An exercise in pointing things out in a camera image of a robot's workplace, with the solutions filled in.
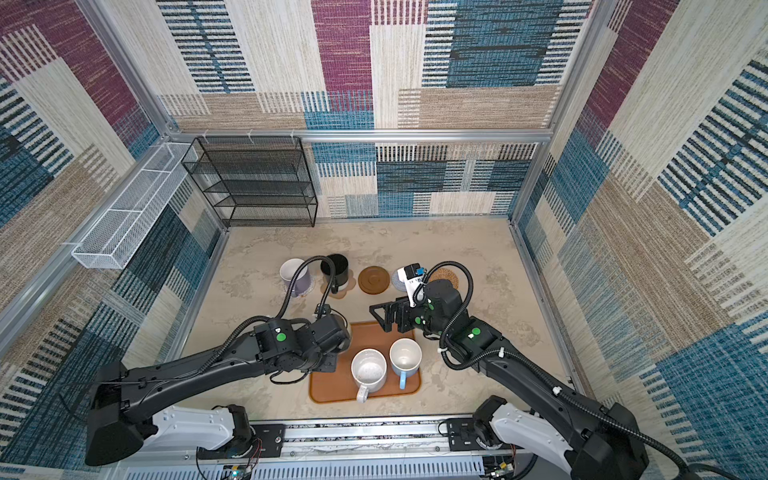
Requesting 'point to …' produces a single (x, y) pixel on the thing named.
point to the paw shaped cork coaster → (339, 294)
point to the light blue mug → (405, 356)
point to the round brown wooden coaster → (374, 280)
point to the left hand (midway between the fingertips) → (335, 355)
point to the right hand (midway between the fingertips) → (385, 310)
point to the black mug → (341, 271)
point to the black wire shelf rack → (254, 181)
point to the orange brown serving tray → (338, 386)
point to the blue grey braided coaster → (400, 285)
